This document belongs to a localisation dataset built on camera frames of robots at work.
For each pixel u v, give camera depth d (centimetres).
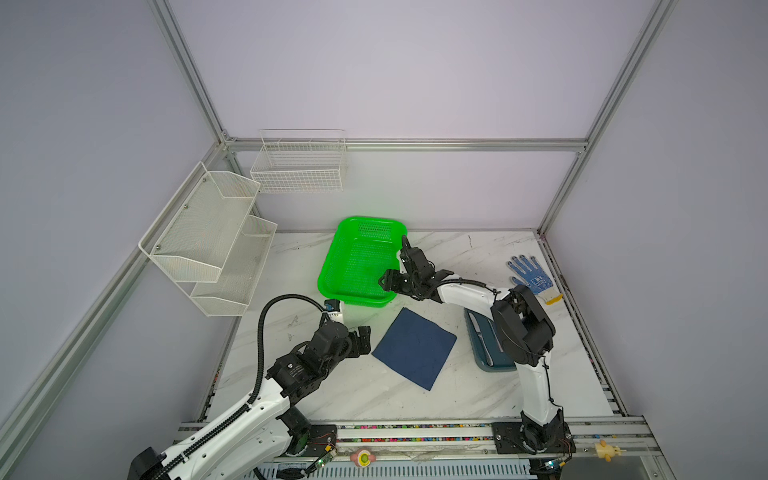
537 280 105
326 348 57
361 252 114
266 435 59
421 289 74
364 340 70
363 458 67
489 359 86
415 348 90
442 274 74
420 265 76
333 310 69
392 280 86
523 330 54
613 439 76
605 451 68
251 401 48
